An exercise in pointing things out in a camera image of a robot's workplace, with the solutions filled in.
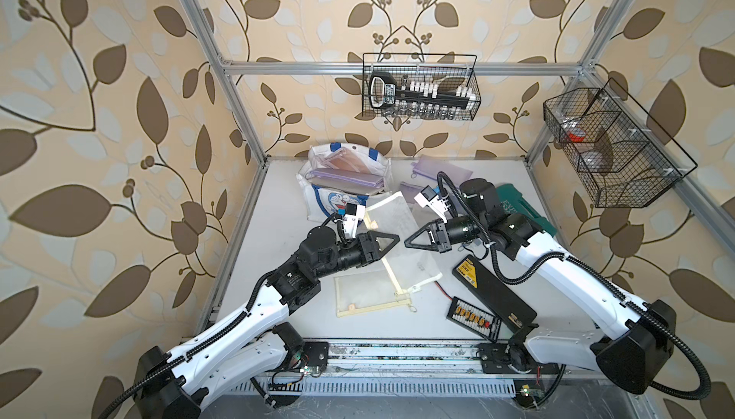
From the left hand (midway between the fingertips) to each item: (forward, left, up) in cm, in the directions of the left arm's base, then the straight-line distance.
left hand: (394, 240), depth 64 cm
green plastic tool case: (+30, -44, -24) cm, 59 cm away
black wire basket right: (+20, -61, +7) cm, 64 cm away
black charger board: (-10, -24, -27) cm, 37 cm away
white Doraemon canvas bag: (+22, +22, -17) cm, 35 cm away
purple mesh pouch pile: (+26, +14, -10) cm, 31 cm away
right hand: (0, -3, -2) cm, 4 cm away
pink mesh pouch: (+36, +15, -10) cm, 41 cm away
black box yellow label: (0, -29, -27) cm, 40 cm away
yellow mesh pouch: (-5, -4, -4) cm, 7 cm away
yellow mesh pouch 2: (-2, +8, -29) cm, 30 cm away
